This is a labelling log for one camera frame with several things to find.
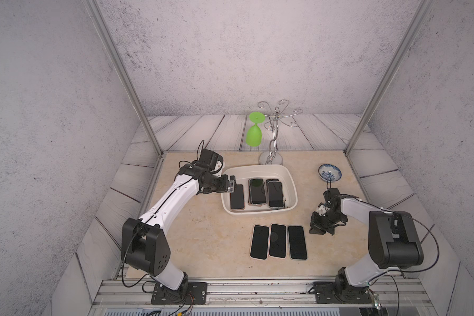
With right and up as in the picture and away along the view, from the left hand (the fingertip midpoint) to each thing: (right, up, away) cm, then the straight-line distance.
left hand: (231, 187), depth 83 cm
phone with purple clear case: (+21, -5, +13) cm, 25 cm away
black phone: (+12, -24, +2) cm, 27 cm away
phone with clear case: (+12, -5, +14) cm, 19 cm away
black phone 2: (+20, -23, +1) cm, 31 cm away
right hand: (+36, -20, +5) cm, 41 cm away
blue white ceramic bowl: (+52, +5, +24) cm, 57 cm away
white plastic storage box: (+6, +5, +28) cm, 29 cm away
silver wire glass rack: (+22, +14, +31) cm, 41 cm away
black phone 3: (+28, -26, 0) cm, 38 cm away
